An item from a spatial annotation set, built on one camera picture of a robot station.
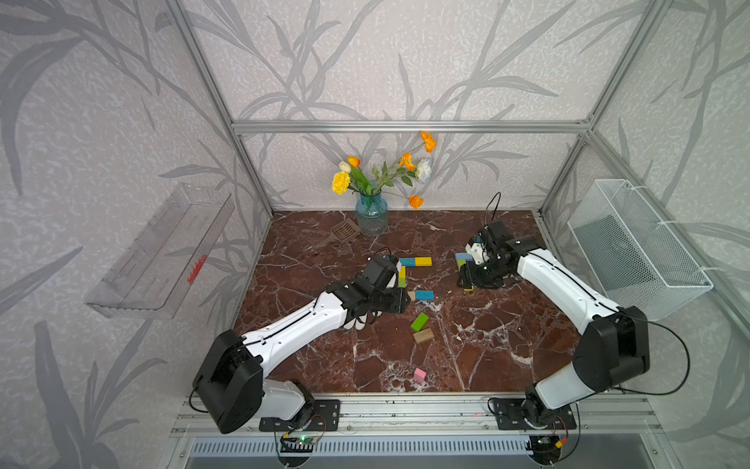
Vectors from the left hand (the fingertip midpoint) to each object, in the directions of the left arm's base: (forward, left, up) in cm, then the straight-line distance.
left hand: (406, 301), depth 80 cm
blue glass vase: (+36, +11, -3) cm, 38 cm away
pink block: (-17, -3, -9) cm, 19 cm away
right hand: (+7, -18, 0) cm, 19 cm away
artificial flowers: (+44, -1, +12) cm, 45 cm away
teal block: (+23, -2, -14) cm, 27 cm away
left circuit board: (-31, +28, -16) cm, 45 cm away
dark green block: (-1, -4, -13) cm, 13 cm away
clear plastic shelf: (-1, +59, +16) cm, 61 cm away
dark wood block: (-5, -6, -12) cm, 14 cm away
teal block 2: (+9, -7, -13) cm, 17 cm away
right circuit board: (-32, -34, -15) cm, 49 cm away
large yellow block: (+23, -7, -14) cm, 28 cm away
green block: (+14, 0, -13) cm, 19 cm away
